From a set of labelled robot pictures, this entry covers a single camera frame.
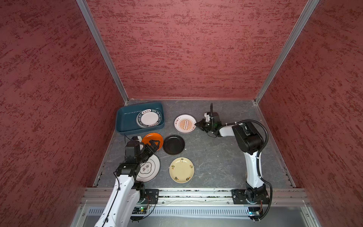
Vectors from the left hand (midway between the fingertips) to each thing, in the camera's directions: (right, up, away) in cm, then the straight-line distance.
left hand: (157, 148), depth 82 cm
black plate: (+9, 0, +11) cm, 14 cm away
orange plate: (-5, +5, +13) cm, 14 cm away
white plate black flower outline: (-5, -13, +1) cm, 14 cm away
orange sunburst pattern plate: (+17, +13, +22) cm, 31 cm away
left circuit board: (-7, -29, -11) cm, 32 cm away
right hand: (+24, +11, +21) cm, 34 cm away
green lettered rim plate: (-11, +17, +22) cm, 30 cm away
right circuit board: (+53, -30, -11) cm, 62 cm away
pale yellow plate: (+15, -14, +3) cm, 21 cm away
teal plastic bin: (-28, +15, +23) cm, 39 cm away
